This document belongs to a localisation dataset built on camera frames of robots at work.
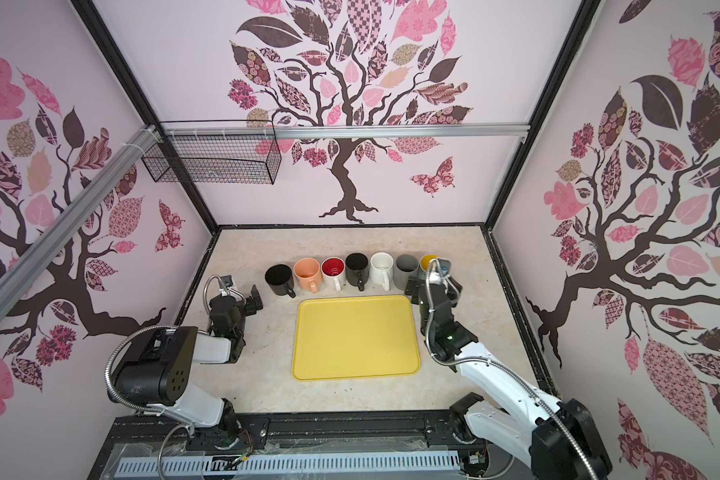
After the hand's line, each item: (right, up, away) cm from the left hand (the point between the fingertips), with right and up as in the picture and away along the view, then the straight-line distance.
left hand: (242, 290), depth 93 cm
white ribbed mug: (+45, +7, +6) cm, 46 cm away
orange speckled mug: (+19, +5, +9) cm, 22 cm away
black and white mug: (+12, +3, 0) cm, 13 cm away
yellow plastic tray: (+31, -14, -3) cm, 35 cm away
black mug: (+37, +7, +5) cm, 38 cm away
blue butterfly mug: (+59, +8, +2) cm, 59 cm away
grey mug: (+53, +8, +2) cm, 53 cm away
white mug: (+28, +6, +10) cm, 30 cm away
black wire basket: (-6, +45, +2) cm, 45 cm away
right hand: (+59, +7, -13) cm, 61 cm away
